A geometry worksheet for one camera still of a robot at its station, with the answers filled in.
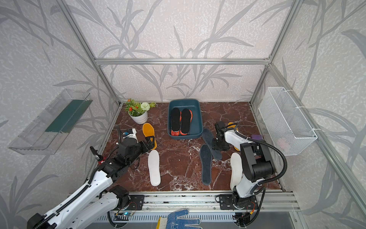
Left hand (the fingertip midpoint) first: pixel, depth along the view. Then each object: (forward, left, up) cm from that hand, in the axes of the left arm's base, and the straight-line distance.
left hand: (150, 140), depth 79 cm
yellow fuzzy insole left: (+17, +8, -17) cm, 26 cm away
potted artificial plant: (+25, +14, -5) cm, 29 cm away
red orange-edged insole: (+13, -12, -15) cm, 23 cm away
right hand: (+4, -40, -16) cm, 43 cm away
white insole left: (-10, -1, -17) cm, 19 cm away
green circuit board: (-33, +9, -17) cm, 38 cm away
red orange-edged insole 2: (+27, -24, -14) cm, 39 cm away
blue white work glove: (-36, -14, -16) cm, 42 cm away
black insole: (+26, -11, -14) cm, 32 cm away
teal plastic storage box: (+19, -27, -15) cm, 36 cm away
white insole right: (-11, -51, -15) cm, 54 cm away
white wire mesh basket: (-4, -66, +18) cm, 69 cm away
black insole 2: (+24, -19, -14) cm, 34 cm away
